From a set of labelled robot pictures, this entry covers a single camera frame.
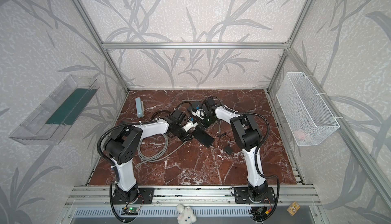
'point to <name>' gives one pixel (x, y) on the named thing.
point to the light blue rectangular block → (140, 107)
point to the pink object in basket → (300, 134)
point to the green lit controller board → (130, 211)
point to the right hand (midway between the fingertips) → (198, 124)
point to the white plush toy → (186, 215)
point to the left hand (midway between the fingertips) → (193, 133)
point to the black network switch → (203, 137)
